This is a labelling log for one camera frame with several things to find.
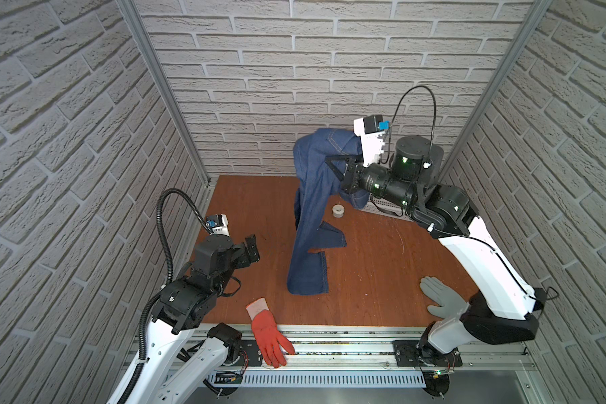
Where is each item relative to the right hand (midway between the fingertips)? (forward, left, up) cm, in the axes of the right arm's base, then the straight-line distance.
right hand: (332, 156), depth 53 cm
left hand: (-4, +24, -24) cm, 34 cm away
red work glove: (-24, +19, -50) cm, 58 cm away
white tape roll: (+23, -10, -50) cm, 55 cm away
